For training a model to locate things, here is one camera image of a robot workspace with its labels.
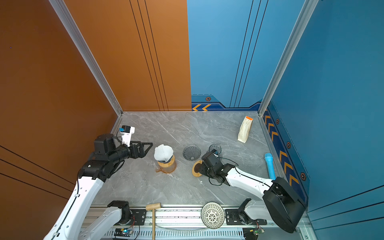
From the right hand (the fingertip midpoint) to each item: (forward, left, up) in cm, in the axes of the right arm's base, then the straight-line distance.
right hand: (198, 169), depth 85 cm
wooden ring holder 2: (+2, +2, -3) cm, 4 cm away
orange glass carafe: (+1, +19, -4) cm, 19 cm away
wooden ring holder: (+1, +17, +5) cm, 18 cm away
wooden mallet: (-19, +24, -3) cm, 30 cm away
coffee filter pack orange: (+26, -31, +2) cm, 40 cm away
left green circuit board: (-29, +36, -6) cm, 47 cm away
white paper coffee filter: (+6, +20, +8) cm, 22 cm away
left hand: (+5, +25, +21) cm, 33 cm away
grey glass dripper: (+12, +4, -1) cm, 12 cm away
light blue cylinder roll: (+8, -44, -3) cm, 45 cm away
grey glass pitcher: (+13, -12, +2) cm, 17 cm away
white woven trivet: (-22, -7, -5) cm, 24 cm away
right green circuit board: (-29, -25, -7) cm, 39 cm away
